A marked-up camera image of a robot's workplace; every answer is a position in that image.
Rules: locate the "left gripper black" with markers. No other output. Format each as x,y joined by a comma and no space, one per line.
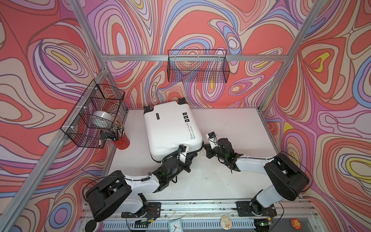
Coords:
188,162

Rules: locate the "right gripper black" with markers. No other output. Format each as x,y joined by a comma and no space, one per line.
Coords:
208,149

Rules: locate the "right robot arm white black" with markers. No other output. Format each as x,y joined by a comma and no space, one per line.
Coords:
288,181

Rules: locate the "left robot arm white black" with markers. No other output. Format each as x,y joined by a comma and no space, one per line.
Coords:
117,192

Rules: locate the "round food badge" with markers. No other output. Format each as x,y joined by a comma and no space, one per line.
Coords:
226,222

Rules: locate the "red pen cup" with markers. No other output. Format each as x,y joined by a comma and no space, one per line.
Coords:
119,138

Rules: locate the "small white clock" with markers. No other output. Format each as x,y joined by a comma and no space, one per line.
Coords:
175,226

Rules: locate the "red round sticker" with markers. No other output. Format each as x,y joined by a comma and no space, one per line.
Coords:
296,224

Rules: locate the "pink cylinder black top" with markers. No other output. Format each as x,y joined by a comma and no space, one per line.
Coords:
91,226

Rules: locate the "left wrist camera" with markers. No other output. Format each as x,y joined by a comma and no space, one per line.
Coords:
183,149

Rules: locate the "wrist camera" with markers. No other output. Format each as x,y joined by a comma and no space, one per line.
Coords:
212,138
183,149

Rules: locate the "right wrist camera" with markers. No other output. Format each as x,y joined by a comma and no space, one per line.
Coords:
212,138

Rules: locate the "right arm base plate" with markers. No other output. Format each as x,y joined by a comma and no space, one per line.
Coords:
254,209

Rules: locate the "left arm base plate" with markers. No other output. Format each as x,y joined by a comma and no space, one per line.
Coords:
150,210

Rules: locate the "black wire basket on back wall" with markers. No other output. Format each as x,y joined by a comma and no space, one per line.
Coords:
198,65

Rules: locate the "black wire basket on left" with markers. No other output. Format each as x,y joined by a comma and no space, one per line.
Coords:
96,97

